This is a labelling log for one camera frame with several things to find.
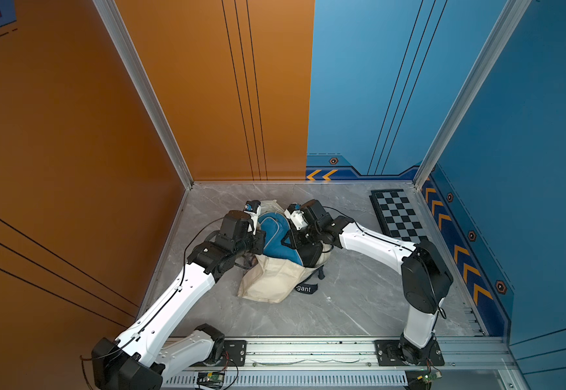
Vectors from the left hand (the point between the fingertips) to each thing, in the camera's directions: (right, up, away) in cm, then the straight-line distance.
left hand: (263, 229), depth 77 cm
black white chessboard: (+55, +3, +25) cm, 60 cm away
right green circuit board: (+49, -42, -8) cm, 65 cm away
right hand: (+7, -5, +7) cm, 11 cm away
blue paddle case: (+4, 0, +6) cm, 7 cm away
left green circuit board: (-13, -43, -6) cm, 46 cm away
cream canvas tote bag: (+2, -16, -1) cm, 16 cm away
